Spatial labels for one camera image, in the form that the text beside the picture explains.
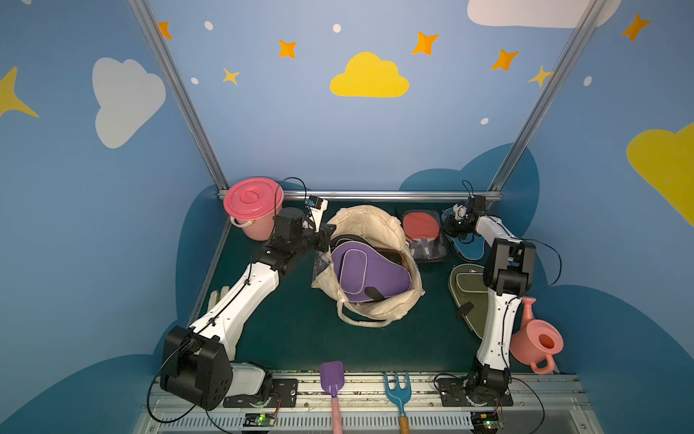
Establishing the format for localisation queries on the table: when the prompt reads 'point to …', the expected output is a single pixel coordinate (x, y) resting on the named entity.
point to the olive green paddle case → (469, 290)
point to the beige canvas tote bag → (381, 227)
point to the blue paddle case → (472, 249)
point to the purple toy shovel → (332, 374)
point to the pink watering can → (536, 341)
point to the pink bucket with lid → (253, 204)
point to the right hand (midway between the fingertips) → (446, 225)
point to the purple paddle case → (356, 267)
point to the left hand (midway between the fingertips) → (339, 224)
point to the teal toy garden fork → (400, 397)
